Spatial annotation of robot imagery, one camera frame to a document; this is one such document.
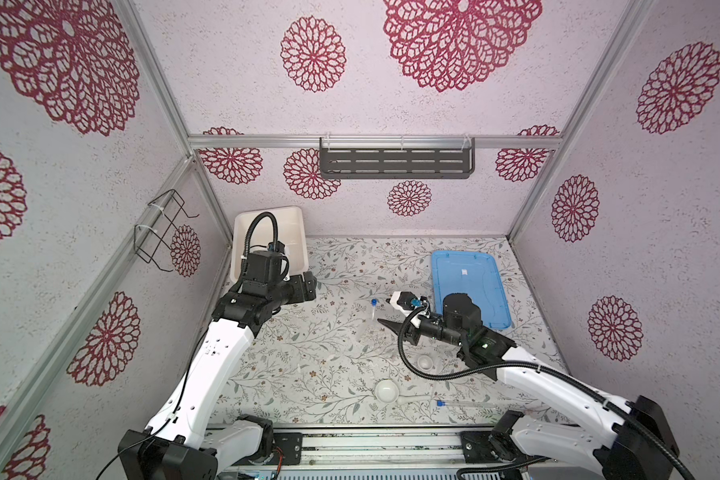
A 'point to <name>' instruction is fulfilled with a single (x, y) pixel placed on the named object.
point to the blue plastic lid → (474, 274)
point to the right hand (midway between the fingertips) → (386, 305)
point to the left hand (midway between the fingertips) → (300, 287)
